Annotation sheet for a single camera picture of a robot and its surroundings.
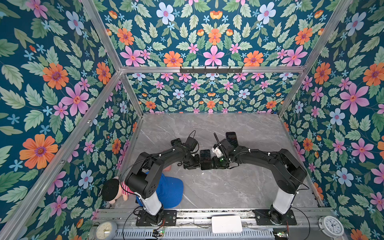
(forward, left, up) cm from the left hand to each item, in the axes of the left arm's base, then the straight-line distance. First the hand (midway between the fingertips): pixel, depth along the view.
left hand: (202, 163), depth 88 cm
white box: (-31, -9, +1) cm, 33 cm away
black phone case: (+20, -22, -4) cm, 30 cm away
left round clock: (-30, +46, 0) cm, 55 cm away
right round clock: (-35, -58, 0) cm, 68 cm away
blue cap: (-14, +19, -2) cm, 24 cm away
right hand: (-1, -5, -2) cm, 5 cm away
